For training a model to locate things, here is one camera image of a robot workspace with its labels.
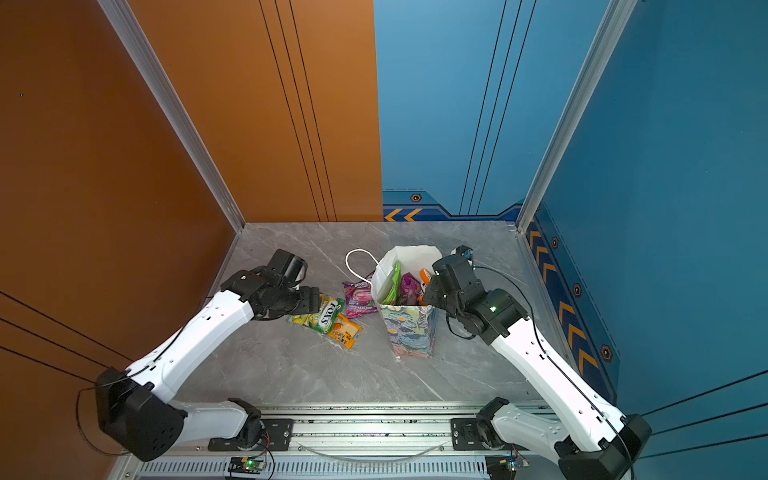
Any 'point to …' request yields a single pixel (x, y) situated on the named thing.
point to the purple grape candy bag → (410, 290)
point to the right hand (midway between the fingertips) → (427, 286)
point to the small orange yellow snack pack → (344, 331)
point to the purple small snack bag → (359, 299)
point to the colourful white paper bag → (411, 329)
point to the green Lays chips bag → (393, 294)
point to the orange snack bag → (425, 277)
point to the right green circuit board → (514, 462)
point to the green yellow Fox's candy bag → (320, 321)
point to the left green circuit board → (252, 464)
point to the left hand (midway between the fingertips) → (309, 301)
